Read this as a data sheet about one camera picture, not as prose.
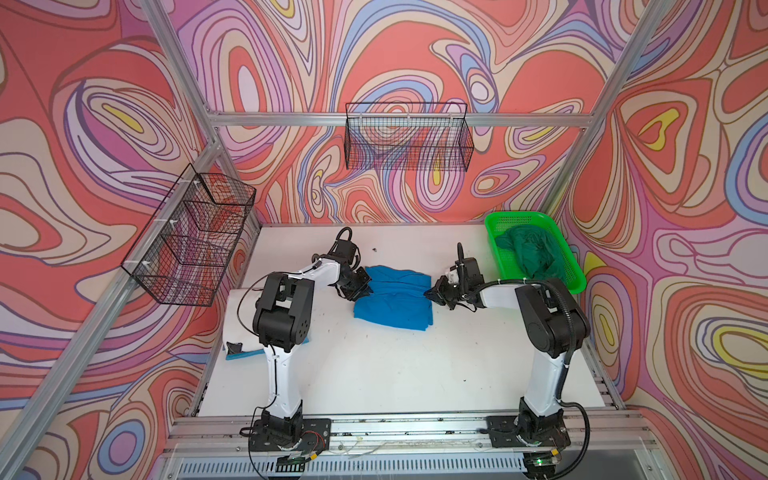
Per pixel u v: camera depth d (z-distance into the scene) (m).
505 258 1.11
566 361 0.55
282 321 0.55
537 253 1.04
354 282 0.88
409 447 0.73
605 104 0.85
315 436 0.72
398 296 0.97
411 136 0.96
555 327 0.52
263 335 0.55
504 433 0.73
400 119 0.86
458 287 0.86
